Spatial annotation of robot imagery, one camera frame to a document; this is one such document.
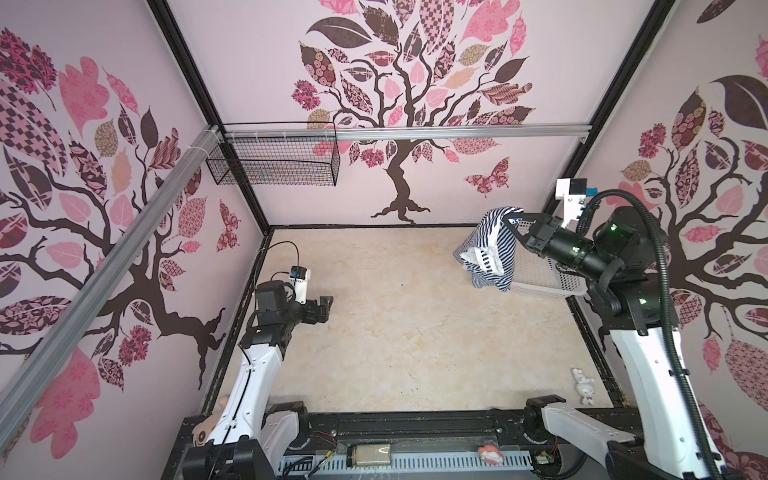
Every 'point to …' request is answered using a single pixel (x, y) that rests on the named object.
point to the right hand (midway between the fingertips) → (505, 216)
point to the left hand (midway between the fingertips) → (318, 300)
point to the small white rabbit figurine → (584, 387)
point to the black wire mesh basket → (281, 153)
